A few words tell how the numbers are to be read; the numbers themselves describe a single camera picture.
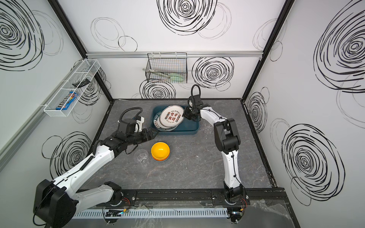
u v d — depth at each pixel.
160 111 1.07
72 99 0.72
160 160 0.82
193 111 0.77
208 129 1.01
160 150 0.86
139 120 0.73
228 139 0.58
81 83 0.77
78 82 0.76
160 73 0.86
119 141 0.58
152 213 0.96
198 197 0.75
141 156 0.83
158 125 1.01
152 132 0.72
